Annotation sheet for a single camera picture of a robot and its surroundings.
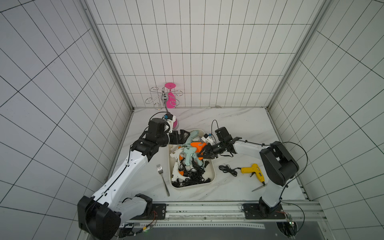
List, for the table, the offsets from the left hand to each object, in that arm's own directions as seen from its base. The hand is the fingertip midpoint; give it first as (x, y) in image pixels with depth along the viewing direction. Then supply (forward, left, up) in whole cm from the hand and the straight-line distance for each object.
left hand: (181, 136), depth 76 cm
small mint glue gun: (+11, -6, -14) cm, 19 cm away
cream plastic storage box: (-10, -2, -18) cm, 21 cm away
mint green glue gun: (-2, -4, -15) cm, 15 cm away
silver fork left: (-10, +13, -22) cm, 28 cm away
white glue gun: (-2, +4, -16) cm, 17 cm away
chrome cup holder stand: (+25, +14, +3) cm, 29 cm away
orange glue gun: (+1, -10, -11) cm, 15 cm away
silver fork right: (-19, -42, -21) cm, 51 cm away
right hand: (-6, -8, -14) cm, 17 cm away
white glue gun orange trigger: (-14, +3, -17) cm, 22 cm away
